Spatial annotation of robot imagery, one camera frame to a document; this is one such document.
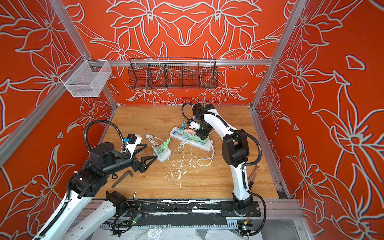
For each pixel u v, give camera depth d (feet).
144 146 2.20
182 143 3.01
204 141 2.96
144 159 1.84
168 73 3.29
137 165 1.85
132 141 1.78
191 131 2.96
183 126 3.20
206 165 2.88
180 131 3.13
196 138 3.05
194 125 2.79
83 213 1.51
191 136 3.03
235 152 1.79
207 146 3.04
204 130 2.65
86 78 3.02
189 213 2.39
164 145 2.74
